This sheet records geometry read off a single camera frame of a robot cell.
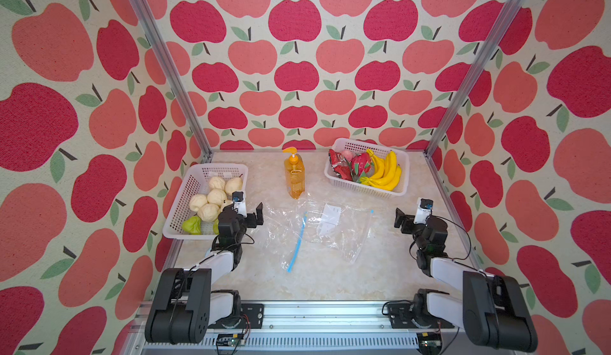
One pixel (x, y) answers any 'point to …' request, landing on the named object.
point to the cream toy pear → (234, 185)
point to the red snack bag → (340, 166)
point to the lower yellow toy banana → (387, 173)
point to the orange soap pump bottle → (294, 173)
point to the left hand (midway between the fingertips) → (251, 205)
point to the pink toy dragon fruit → (361, 165)
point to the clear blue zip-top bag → (285, 221)
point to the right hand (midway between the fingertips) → (412, 214)
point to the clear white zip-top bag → (343, 228)
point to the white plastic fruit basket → (350, 147)
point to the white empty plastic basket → (197, 182)
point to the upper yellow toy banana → (392, 165)
